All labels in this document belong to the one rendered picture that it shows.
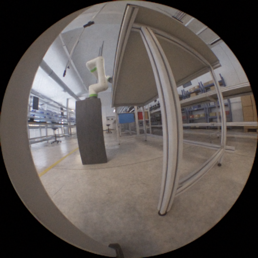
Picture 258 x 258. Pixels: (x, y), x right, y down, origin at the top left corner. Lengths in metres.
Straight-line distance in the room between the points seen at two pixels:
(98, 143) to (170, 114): 0.89
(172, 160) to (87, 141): 0.93
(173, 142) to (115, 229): 0.44
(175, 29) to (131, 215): 1.04
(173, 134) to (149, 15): 0.59
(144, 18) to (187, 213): 0.99
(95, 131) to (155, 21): 1.11
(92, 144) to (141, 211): 0.84
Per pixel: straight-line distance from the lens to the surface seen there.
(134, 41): 0.65
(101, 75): 1.16
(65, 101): 8.02
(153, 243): 0.44
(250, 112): 3.37
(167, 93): 0.23
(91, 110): 1.02
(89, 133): 1.01
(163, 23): 0.62
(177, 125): 0.25
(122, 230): 0.46
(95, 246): 0.17
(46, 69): 4.56
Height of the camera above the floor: 0.43
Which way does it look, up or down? 2 degrees down
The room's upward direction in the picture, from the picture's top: 5 degrees counter-clockwise
